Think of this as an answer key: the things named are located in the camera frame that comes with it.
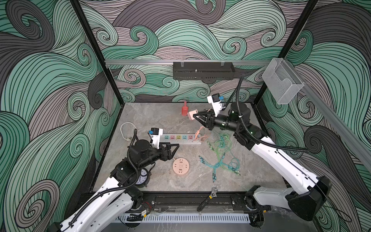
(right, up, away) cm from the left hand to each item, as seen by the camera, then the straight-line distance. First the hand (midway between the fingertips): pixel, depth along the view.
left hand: (175, 144), depth 68 cm
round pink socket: (+2, -16, +16) cm, 23 cm away
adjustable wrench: (+20, -29, +8) cm, 36 cm away
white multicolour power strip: (+2, -2, +27) cm, 28 cm away
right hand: (+10, +14, -4) cm, 17 cm away
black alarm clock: (-18, -22, +11) cm, 31 cm away
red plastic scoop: (+6, +18, +48) cm, 52 cm away
